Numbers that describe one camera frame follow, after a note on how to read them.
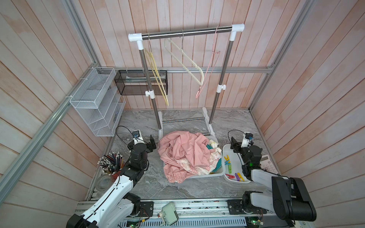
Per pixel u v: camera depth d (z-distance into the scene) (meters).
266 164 0.88
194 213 0.73
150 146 0.74
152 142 0.73
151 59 0.84
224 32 0.56
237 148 0.79
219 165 0.80
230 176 0.84
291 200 0.42
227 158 0.91
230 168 0.86
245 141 0.77
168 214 0.68
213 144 0.86
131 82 0.88
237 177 0.83
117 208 0.56
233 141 0.82
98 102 0.68
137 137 0.66
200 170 0.75
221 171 0.78
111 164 0.71
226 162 0.89
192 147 0.76
